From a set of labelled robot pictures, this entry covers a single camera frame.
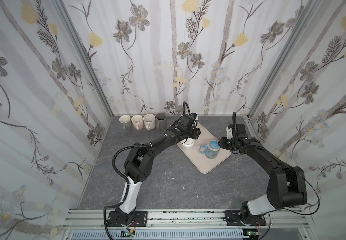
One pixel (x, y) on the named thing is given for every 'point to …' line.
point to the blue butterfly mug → (211, 150)
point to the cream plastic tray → (223, 154)
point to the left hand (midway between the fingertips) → (200, 130)
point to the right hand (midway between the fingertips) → (223, 141)
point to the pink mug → (137, 122)
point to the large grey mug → (161, 119)
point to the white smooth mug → (125, 120)
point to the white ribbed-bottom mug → (189, 145)
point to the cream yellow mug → (149, 121)
